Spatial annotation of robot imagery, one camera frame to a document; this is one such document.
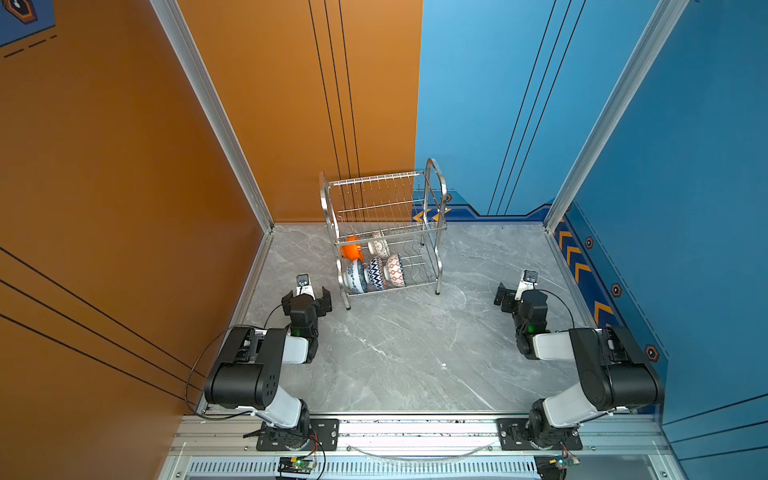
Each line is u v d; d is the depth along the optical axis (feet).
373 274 2.93
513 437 2.38
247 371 1.50
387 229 2.66
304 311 2.47
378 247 3.19
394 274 2.95
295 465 2.31
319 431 2.44
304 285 2.60
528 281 2.64
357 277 2.87
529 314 2.36
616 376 1.45
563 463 2.29
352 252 3.14
